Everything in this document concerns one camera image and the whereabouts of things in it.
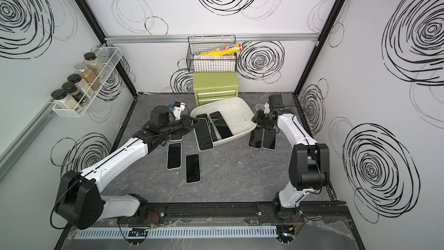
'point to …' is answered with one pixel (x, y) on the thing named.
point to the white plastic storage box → (236, 111)
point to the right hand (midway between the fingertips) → (257, 120)
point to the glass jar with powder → (260, 106)
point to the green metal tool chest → (210, 87)
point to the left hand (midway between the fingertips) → (200, 121)
